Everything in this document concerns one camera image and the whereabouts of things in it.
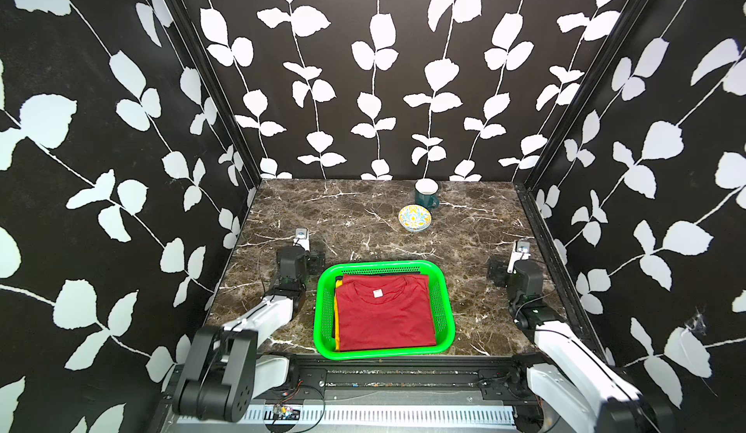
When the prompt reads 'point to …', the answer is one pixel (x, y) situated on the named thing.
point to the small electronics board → (285, 413)
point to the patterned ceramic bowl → (415, 217)
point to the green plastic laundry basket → (323, 310)
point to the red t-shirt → (386, 311)
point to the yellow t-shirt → (337, 283)
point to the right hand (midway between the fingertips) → (507, 254)
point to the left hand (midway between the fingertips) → (306, 242)
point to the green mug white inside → (426, 193)
